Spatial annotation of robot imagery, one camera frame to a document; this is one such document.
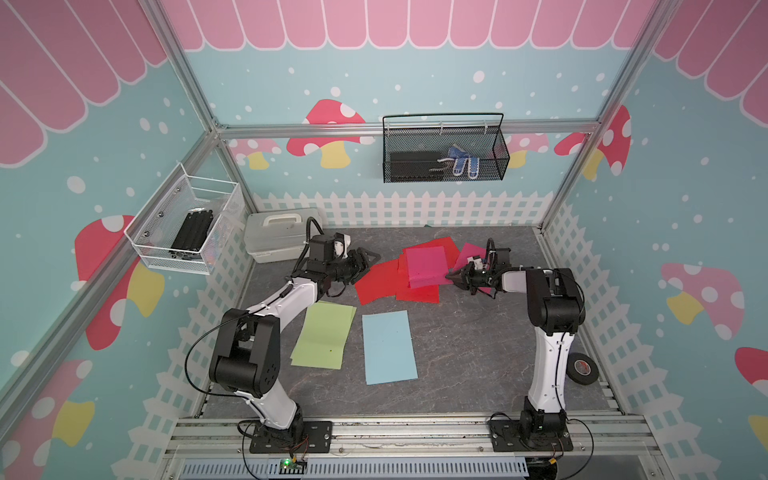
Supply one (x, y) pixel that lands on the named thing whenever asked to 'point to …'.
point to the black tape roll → (582, 369)
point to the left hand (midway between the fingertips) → (376, 265)
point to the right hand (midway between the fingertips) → (446, 274)
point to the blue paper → (388, 346)
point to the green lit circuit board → (288, 466)
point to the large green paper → (322, 340)
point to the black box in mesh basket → (415, 166)
